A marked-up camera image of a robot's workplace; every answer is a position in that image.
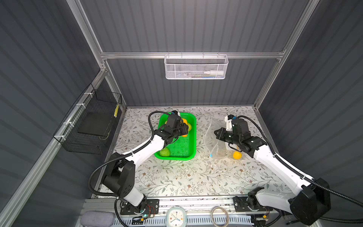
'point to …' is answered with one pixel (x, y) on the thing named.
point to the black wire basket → (87, 126)
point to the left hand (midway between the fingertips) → (187, 126)
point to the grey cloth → (92, 218)
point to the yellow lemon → (237, 155)
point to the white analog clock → (176, 216)
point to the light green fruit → (189, 127)
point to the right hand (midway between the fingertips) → (215, 132)
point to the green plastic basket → (183, 148)
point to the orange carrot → (184, 121)
